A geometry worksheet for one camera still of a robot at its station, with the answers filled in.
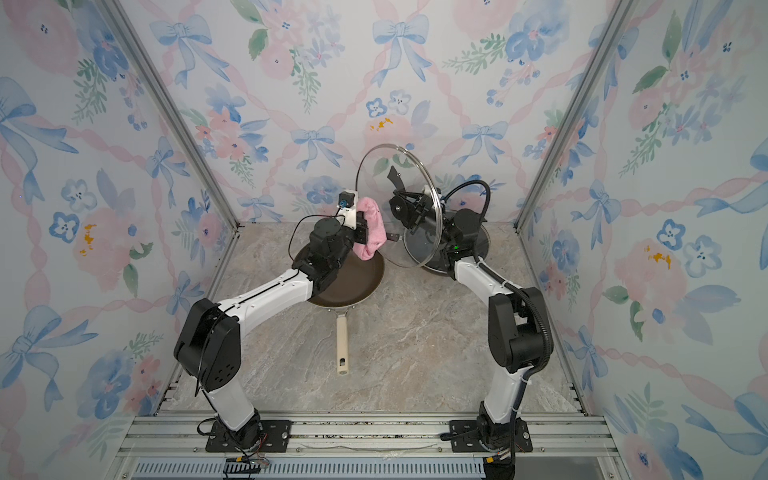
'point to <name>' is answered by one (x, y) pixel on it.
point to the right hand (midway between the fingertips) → (393, 198)
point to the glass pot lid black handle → (372, 182)
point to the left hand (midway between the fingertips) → (362, 201)
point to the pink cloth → (376, 230)
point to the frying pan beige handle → (342, 344)
